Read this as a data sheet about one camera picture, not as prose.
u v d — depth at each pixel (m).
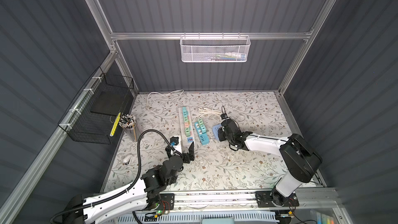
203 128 0.92
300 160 0.48
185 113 0.99
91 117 0.72
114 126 0.69
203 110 1.07
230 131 0.71
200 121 0.96
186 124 0.94
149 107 1.11
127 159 0.82
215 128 0.96
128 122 0.83
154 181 0.56
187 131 0.91
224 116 0.81
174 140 0.62
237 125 0.71
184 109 1.02
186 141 0.91
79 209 0.44
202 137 0.94
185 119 0.96
